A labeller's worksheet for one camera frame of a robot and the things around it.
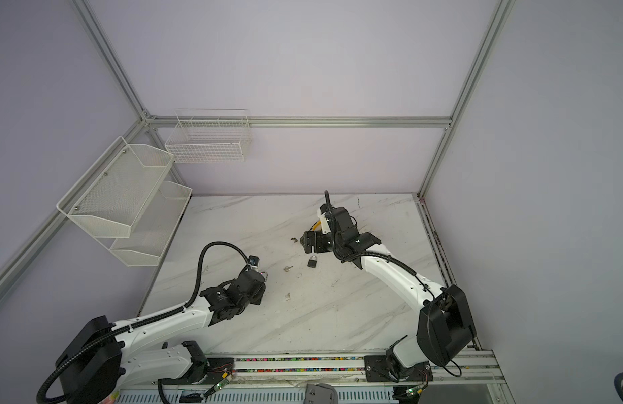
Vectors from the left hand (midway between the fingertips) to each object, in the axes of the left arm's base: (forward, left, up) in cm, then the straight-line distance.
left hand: (253, 284), depth 85 cm
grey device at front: (-30, -23, -5) cm, 39 cm away
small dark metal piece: (+23, -12, -6) cm, 27 cm away
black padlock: (+12, -20, -6) cm, 24 cm away
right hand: (+10, -20, +13) cm, 26 cm away
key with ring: (+9, -10, -6) cm, 15 cm away
